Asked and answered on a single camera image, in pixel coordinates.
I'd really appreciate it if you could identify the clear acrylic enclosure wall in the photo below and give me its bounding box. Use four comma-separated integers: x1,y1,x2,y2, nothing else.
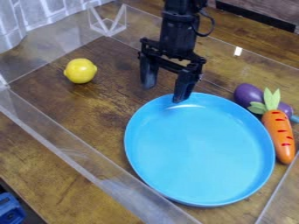
0,0,299,224

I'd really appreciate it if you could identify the blue plastic object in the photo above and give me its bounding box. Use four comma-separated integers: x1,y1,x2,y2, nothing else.
0,192,26,224

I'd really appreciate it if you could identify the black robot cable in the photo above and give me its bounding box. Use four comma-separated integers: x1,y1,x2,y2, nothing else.
191,8,217,38

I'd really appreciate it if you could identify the blue round plastic tray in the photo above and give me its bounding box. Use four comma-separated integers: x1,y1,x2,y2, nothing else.
125,93,277,207

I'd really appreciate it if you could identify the purple toy eggplant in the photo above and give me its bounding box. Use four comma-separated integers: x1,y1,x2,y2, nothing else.
234,83,299,123

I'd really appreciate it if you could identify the white patterned curtain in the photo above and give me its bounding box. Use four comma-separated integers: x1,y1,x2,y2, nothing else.
0,0,113,53

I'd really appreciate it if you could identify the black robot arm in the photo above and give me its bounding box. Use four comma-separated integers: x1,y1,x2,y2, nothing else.
138,0,209,103

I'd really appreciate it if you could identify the yellow toy lemon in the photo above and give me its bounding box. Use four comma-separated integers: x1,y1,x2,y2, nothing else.
63,58,98,84

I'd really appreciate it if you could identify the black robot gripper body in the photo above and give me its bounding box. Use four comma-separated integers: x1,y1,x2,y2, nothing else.
139,11,206,76

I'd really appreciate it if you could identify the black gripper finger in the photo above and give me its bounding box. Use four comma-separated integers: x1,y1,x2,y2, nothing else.
141,55,159,89
173,70,201,103

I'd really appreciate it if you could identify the orange toy carrot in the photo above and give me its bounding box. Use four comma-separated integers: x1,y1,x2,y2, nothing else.
247,88,296,165

